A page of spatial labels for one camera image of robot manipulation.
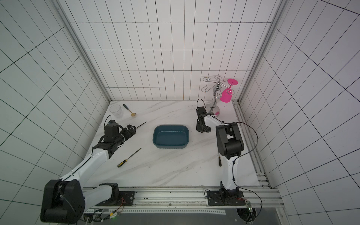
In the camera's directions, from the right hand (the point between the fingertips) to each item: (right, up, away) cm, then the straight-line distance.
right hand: (198, 128), depth 103 cm
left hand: (-45, -1, -15) cm, 48 cm away
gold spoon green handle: (-52, +10, +8) cm, 53 cm away
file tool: (-50, -20, -17) cm, 56 cm away
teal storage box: (-20, -5, -9) cm, 22 cm away
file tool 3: (+11, -19, -17) cm, 28 cm away
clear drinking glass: (-65, +13, +6) cm, 66 cm away
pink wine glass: (+21, +25, -3) cm, 33 cm away
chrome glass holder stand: (+11, +29, -11) cm, 33 cm away
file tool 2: (-43, +2, +1) cm, 43 cm away
